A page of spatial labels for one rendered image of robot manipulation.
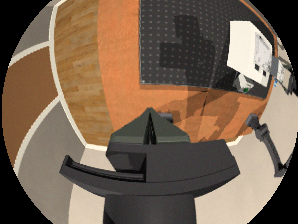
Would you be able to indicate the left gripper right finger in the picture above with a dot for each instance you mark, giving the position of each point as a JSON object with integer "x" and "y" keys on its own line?
{"x": 165, "y": 132}

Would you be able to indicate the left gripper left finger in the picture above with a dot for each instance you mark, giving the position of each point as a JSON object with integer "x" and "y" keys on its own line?
{"x": 135, "y": 131}

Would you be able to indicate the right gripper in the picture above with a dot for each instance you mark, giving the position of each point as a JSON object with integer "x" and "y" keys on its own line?
{"x": 289, "y": 85}

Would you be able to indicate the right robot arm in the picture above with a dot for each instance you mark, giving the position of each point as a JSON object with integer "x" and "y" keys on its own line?
{"x": 262, "y": 134}

